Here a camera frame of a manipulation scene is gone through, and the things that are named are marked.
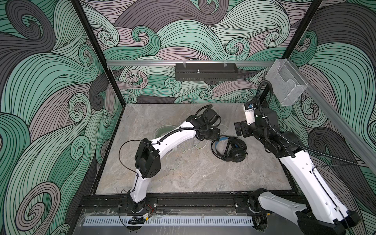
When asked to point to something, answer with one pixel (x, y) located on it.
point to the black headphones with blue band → (229, 149)
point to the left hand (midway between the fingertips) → (216, 136)
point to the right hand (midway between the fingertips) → (246, 120)
